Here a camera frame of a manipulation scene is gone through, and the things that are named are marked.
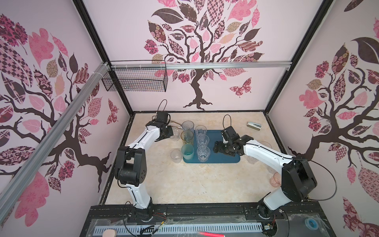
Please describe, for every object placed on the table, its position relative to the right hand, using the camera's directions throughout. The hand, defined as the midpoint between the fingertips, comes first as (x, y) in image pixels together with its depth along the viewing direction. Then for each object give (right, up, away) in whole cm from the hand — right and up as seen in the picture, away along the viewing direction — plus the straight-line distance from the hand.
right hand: (217, 148), depth 88 cm
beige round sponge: (-55, -37, -20) cm, 69 cm away
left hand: (-31, +7, +6) cm, 33 cm away
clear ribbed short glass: (-26, +7, +5) cm, 27 cm away
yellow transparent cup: (-19, +7, +6) cm, 21 cm away
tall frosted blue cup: (-18, +14, +10) cm, 25 cm away
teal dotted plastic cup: (-19, -2, +4) cm, 19 cm away
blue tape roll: (+44, -34, -17) cm, 58 cm away
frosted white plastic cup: (+32, +2, +4) cm, 32 cm away
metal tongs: (-29, +15, +24) cm, 40 cm away
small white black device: (+31, +14, +21) cm, 40 cm away
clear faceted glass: (-8, +4, +10) cm, 13 cm away
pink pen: (-6, -37, -20) cm, 43 cm away
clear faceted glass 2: (-9, -4, +7) cm, 12 cm away
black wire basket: (-53, +47, +7) cm, 71 cm away
